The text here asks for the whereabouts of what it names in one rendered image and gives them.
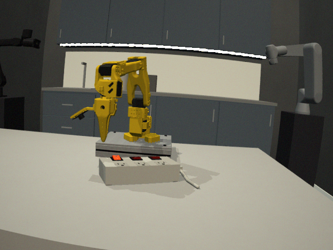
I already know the white power strip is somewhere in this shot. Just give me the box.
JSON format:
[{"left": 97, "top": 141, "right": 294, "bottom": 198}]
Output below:
[{"left": 99, "top": 155, "right": 200, "bottom": 189}]

